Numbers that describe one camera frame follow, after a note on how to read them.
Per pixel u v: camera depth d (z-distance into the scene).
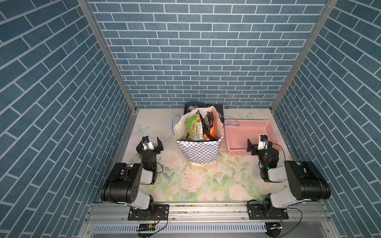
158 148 0.81
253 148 0.83
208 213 0.75
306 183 0.45
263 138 0.77
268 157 0.70
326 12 0.72
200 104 1.18
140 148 0.80
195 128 0.81
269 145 0.83
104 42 0.83
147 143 0.75
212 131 0.77
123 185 0.46
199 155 0.77
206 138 0.77
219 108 1.20
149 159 0.67
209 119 0.86
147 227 0.72
